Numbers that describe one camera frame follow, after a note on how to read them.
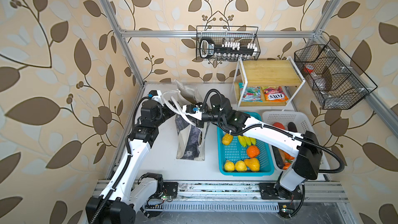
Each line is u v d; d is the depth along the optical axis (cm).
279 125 92
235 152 87
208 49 84
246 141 87
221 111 53
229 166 78
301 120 91
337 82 73
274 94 89
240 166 78
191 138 75
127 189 41
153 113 57
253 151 81
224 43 81
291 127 94
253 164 77
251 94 89
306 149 43
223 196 74
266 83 77
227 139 87
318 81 71
